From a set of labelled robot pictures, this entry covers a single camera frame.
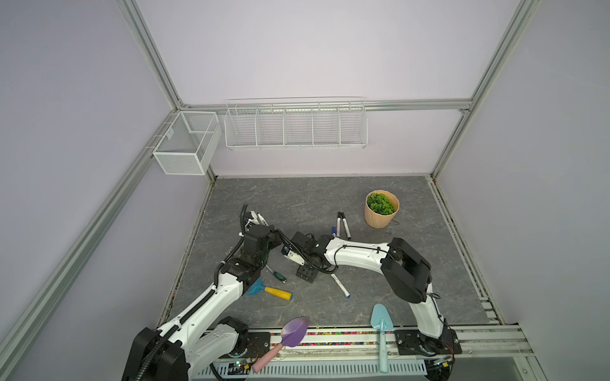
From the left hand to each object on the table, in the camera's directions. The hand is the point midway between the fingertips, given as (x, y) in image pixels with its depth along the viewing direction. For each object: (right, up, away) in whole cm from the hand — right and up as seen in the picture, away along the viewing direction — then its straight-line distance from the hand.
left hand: (274, 229), depth 83 cm
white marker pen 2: (+23, -3, +19) cm, 30 cm away
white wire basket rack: (-6, +42, +15) cm, 45 cm away
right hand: (+12, -15, +8) cm, 21 cm away
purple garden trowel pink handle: (+7, -33, -6) cm, 35 cm away
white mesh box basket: (-41, +35, +20) cm, 58 cm away
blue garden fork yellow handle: (-6, -21, +1) cm, 22 cm away
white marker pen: (+28, -1, +19) cm, 34 cm away
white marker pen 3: (-4, +4, -3) cm, 6 cm away
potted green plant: (+41, +7, +11) cm, 43 cm away
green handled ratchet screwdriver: (0, -18, +4) cm, 18 cm away
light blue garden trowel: (+36, -29, -6) cm, 47 cm away
